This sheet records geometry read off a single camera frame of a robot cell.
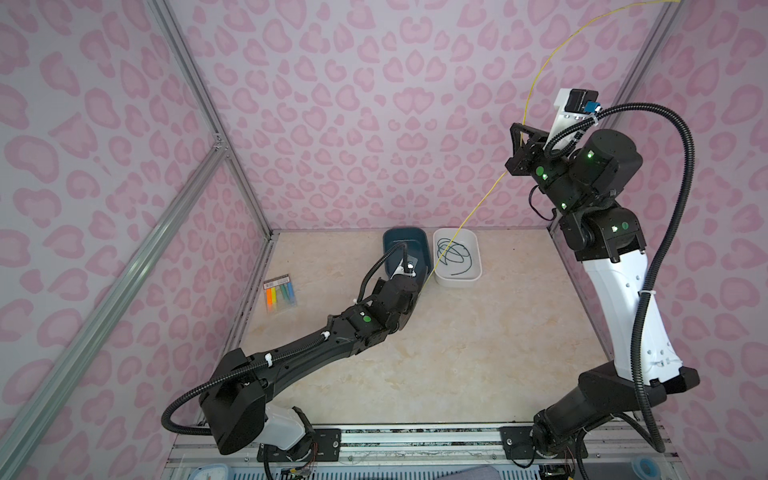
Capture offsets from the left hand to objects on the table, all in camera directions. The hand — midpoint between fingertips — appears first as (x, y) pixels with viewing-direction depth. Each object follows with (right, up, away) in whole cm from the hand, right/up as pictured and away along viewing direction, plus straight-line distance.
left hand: (401, 274), depth 79 cm
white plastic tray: (+23, +2, +31) cm, 39 cm away
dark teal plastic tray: (+7, +10, +37) cm, 40 cm away
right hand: (+20, +29, -25) cm, 43 cm away
